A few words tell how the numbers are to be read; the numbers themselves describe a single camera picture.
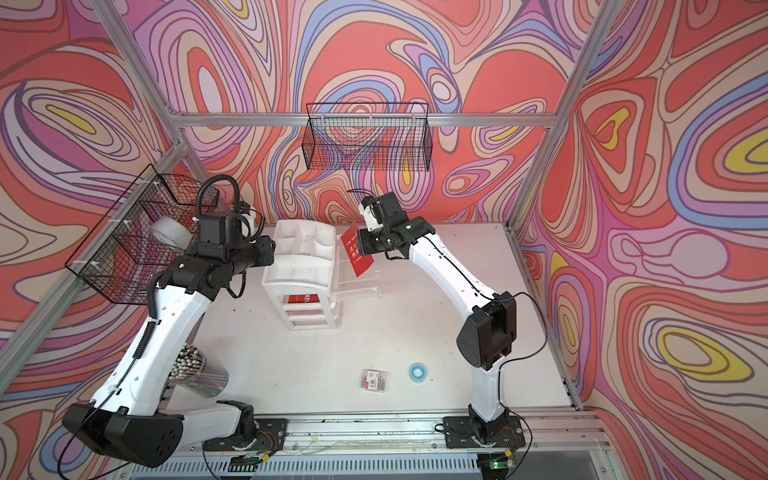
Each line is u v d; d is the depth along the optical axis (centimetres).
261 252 65
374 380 80
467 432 73
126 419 37
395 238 58
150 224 79
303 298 91
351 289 84
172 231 74
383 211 63
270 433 72
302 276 81
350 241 85
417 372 83
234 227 54
